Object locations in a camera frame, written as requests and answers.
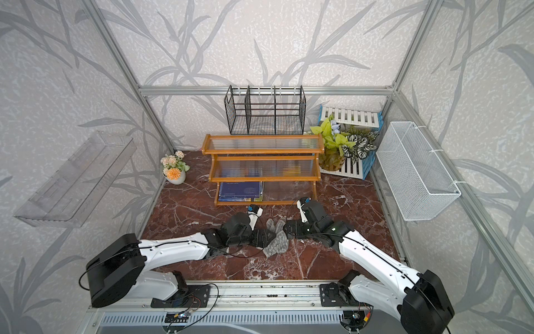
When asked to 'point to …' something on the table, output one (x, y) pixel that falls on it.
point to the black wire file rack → (265, 110)
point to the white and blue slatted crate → (344, 118)
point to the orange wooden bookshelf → (263, 169)
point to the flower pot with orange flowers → (174, 170)
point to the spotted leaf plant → (363, 138)
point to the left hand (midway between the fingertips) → (269, 235)
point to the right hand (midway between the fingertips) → (292, 226)
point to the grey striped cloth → (280, 242)
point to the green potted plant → (332, 159)
